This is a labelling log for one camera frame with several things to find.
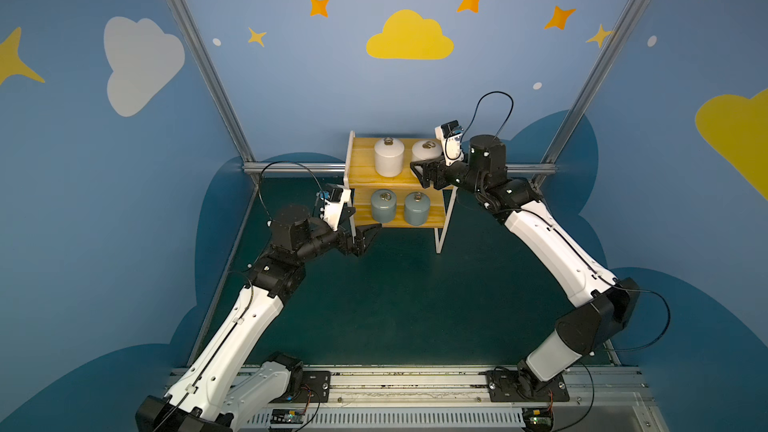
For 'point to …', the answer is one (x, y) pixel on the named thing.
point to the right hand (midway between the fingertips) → (429, 156)
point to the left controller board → (287, 416)
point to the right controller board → (538, 419)
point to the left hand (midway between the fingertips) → (366, 213)
